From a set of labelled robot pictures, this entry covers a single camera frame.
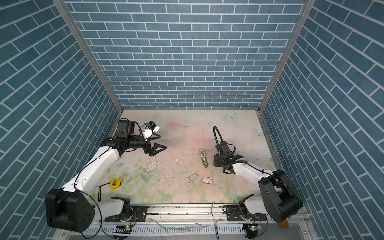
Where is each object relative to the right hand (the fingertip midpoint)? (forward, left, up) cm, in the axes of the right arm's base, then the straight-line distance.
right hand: (216, 158), depth 91 cm
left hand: (-2, +30, +19) cm, 35 cm away
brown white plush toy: (-31, -33, -1) cm, 45 cm away
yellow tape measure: (-19, +55, 0) cm, 59 cm away
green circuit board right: (-33, -20, -3) cm, 39 cm away
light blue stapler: (-1, +8, 0) cm, 8 cm away
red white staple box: (-13, +5, -2) cm, 14 cm away
